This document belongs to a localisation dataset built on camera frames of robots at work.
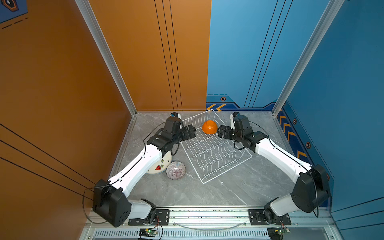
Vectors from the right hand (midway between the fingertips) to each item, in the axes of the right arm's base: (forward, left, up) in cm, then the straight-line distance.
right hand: (222, 130), depth 85 cm
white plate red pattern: (-13, +35, -15) cm, 41 cm away
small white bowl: (-16, +27, -17) cm, 36 cm away
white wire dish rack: (-7, +7, -14) cm, 17 cm away
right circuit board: (-46, -23, -21) cm, 56 cm away
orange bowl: (+13, +6, -13) cm, 19 cm away
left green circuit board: (-46, +38, -20) cm, 63 cm away
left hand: (-3, +18, +5) cm, 19 cm away
